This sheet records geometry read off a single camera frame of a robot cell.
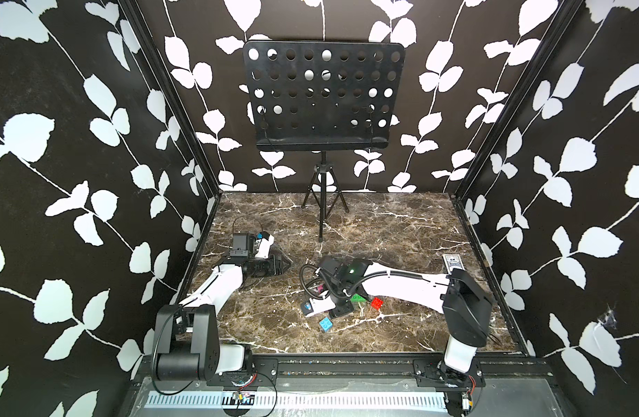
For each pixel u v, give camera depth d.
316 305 0.70
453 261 0.98
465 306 0.45
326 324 0.82
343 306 0.72
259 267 0.75
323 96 0.66
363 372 0.75
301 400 0.70
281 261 0.81
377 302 0.88
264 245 0.81
